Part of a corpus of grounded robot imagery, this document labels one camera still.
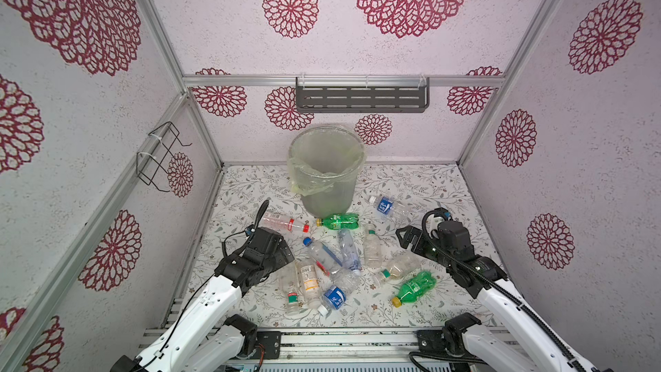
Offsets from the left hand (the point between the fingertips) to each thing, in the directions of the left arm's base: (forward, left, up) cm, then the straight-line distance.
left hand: (279, 258), depth 81 cm
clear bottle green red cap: (-4, -3, -7) cm, 8 cm away
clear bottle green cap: (0, -42, -10) cm, 43 cm away
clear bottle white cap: (+8, -31, -11) cm, 34 cm away
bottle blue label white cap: (-4, -20, -10) cm, 23 cm away
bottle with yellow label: (-6, -10, -6) cm, 13 cm away
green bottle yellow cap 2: (-8, -43, -5) cm, 44 cm away
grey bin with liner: (+38, -13, +2) cm, 40 cm away
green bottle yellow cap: (+16, -20, -6) cm, 26 cm away
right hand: (+5, -39, +6) cm, 40 cm away
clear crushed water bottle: (+7, -23, -10) cm, 26 cm away
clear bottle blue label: (+24, -39, -6) cm, 46 cm away
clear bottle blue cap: (+5, -13, -11) cm, 18 cm away
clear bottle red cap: (+17, +3, -7) cm, 19 cm away
